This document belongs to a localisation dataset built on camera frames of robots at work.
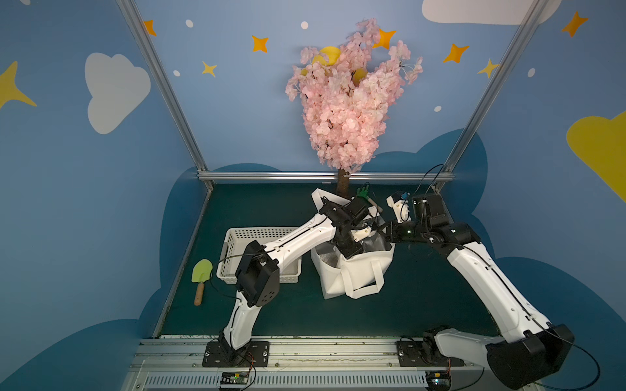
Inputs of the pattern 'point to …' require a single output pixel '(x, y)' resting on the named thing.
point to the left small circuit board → (235, 378)
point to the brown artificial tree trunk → (343, 178)
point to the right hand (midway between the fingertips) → (382, 226)
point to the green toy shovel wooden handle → (199, 294)
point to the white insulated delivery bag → (358, 277)
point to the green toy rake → (363, 193)
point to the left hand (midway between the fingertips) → (352, 247)
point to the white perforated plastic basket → (236, 239)
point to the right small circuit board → (438, 380)
